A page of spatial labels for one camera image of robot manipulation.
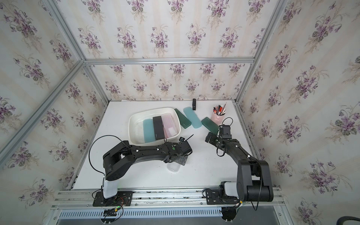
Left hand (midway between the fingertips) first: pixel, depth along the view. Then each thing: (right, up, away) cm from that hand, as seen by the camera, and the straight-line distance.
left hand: (180, 158), depth 88 cm
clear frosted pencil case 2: (-4, -4, -4) cm, 7 cm away
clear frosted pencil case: (-3, +21, +13) cm, 25 cm away
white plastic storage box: (-32, +13, +10) cm, 36 cm away
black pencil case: (-16, +18, +14) cm, 28 cm away
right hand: (+22, +11, +4) cm, 25 cm away
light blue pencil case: (+12, +22, +16) cm, 30 cm away
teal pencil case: (-23, +16, +13) cm, 31 cm away
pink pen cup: (+28, +28, +11) cm, 41 cm away
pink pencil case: (-8, +20, +12) cm, 24 cm away
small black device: (+11, +37, +26) cm, 47 cm away
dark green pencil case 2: (+22, +20, +15) cm, 34 cm away
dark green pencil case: (+3, +22, +15) cm, 27 cm away
